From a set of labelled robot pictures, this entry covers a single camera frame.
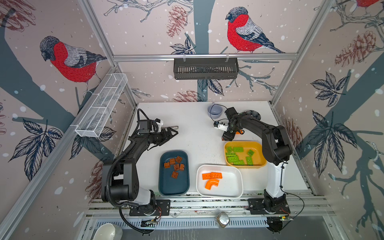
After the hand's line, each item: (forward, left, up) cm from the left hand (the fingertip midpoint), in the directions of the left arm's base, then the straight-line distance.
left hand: (172, 135), depth 86 cm
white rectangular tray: (-25, -33, -13) cm, 43 cm away
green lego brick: (-11, -36, -11) cm, 39 cm away
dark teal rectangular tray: (-25, +1, -14) cm, 28 cm away
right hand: (+7, -35, -11) cm, 38 cm away
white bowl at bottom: (-44, +25, -6) cm, 51 cm away
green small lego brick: (-3, -35, -11) cm, 37 cm away
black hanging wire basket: (+45, -21, +16) cm, 53 cm away
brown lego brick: (-19, -1, -13) cm, 23 cm away
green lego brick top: (-11, -46, -13) cm, 49 cm away
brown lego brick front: (-10, -3, -12) cm, 16 cm away
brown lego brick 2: (-11, 0, -11) cm, 16 cm away
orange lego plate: (-20, -20, -13) cm, 31 cm away
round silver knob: (-41, -25, -2) cm, 48 cm away
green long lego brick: (-12, -40, -12) cm, 43 cm away
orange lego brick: (+1, -39, 0) cm, 39 cm away
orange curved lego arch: (-23, -22, -13) cm, 34 cm away
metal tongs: (+15, +1, -14) cm, 21 cm away
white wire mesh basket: (-2, +36, +18) cm, 40 cm away
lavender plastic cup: (+28, -29, -11) cm, 42 cm away
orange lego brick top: (-20, -25, -12) cm, 34 cm away
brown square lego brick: (-15, -5, -12) cm, 20 cm away
